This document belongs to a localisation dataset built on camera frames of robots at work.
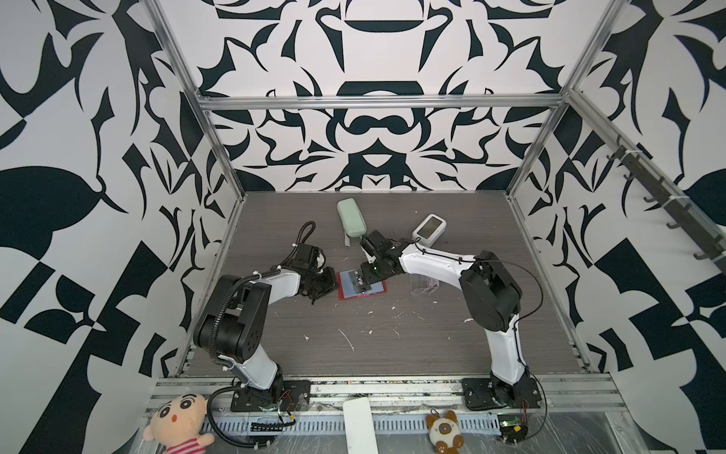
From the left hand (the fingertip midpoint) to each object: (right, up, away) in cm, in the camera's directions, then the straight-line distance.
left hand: (338, 280), depth 95 cm
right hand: (+10, +3, 0) cm, 10 cm away
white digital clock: (+32, +16, +8) cm, 37 cm away
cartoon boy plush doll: (-33, -26, -31) cm, 52 cm away
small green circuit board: (+46, -32, -24) cm, 60 cm away
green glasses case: (+4, +20, +13) cm, 25 cm away
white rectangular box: (+8, -28, -29) cm, 41 cm away
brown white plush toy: (+28, -30, -28) cm, 49 cm away
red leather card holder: (+3, -3, -2) cm, 5 cm away
